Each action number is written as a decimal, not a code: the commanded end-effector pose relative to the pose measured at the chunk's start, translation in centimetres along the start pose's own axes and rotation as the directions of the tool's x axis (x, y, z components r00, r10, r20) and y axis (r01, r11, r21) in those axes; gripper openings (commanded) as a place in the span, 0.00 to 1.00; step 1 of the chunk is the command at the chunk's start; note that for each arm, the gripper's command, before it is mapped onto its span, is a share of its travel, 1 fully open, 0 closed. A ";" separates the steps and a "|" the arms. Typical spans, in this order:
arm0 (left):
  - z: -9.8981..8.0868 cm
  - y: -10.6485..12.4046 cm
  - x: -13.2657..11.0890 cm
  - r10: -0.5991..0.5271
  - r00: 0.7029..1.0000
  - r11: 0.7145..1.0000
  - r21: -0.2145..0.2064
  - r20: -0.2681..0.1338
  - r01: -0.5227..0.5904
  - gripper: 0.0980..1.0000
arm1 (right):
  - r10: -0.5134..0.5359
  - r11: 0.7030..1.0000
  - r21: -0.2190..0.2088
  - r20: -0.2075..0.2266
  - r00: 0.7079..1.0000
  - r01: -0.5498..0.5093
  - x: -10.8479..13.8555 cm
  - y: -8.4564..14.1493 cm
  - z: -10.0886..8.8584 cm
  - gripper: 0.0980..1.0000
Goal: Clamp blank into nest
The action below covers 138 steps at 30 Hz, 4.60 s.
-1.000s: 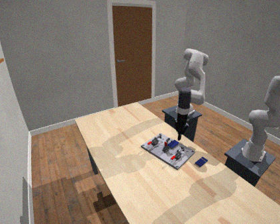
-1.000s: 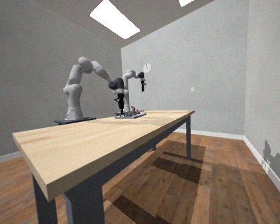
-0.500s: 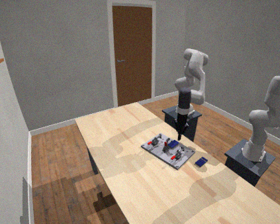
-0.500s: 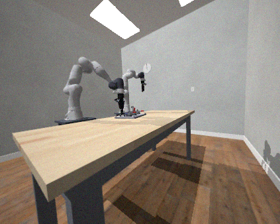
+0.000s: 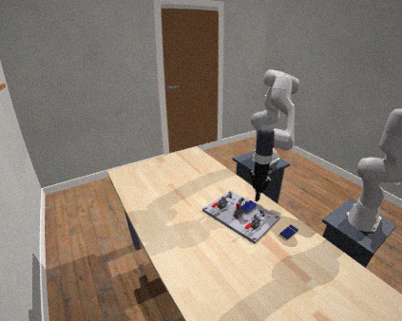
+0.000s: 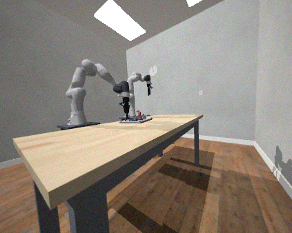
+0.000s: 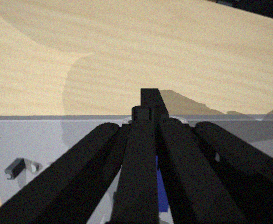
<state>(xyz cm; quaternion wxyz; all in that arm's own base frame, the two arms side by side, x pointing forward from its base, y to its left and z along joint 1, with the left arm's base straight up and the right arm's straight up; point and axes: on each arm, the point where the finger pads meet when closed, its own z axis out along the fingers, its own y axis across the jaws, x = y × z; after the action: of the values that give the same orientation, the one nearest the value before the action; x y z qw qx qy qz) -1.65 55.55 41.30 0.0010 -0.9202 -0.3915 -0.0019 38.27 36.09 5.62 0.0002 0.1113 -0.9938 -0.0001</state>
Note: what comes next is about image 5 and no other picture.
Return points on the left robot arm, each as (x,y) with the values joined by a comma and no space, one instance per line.
(364,215)

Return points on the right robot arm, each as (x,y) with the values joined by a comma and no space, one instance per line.
(280,91)

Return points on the blue rectangular block with grey slot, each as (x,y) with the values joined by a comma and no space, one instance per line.
(289,231)

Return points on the blue flat plate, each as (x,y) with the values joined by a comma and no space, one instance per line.
(247,207)

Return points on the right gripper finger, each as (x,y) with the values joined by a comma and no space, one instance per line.
(255,181)
(259,191)

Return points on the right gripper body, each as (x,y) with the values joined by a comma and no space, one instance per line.
(261,169)

